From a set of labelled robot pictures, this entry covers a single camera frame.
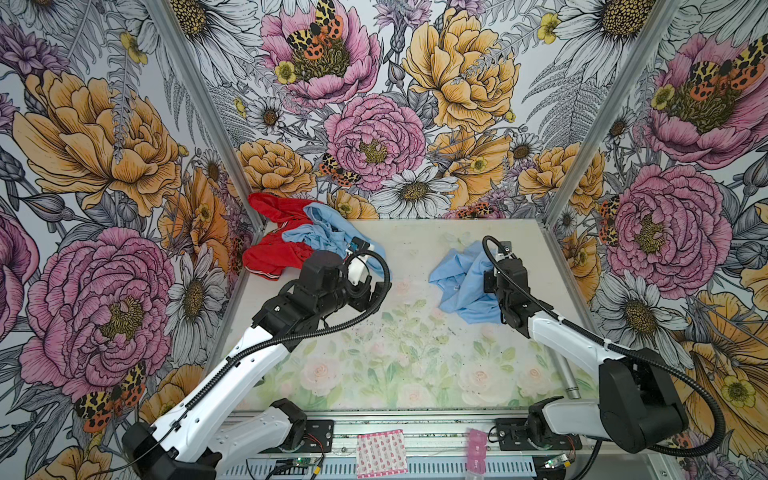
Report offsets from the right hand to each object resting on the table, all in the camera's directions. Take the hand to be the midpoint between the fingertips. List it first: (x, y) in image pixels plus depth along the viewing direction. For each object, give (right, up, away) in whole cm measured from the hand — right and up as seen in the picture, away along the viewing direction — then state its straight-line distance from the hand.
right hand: (497, 273), depth 89 cm
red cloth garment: (-71, +5, +10) cm, 72 cm away
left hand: (-36, -2, -18) cm, 40 cm away
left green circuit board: (-52, -43, -18) cm, 69 cm away
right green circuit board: (+8, -43, -18) cm, 47 cm away
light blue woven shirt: (-8, -1, +12) cm, 14 cm away
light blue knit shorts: (-53, +13, +18) cm, 57 cm away
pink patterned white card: (-33, -41, -18) cm, 56 cm away
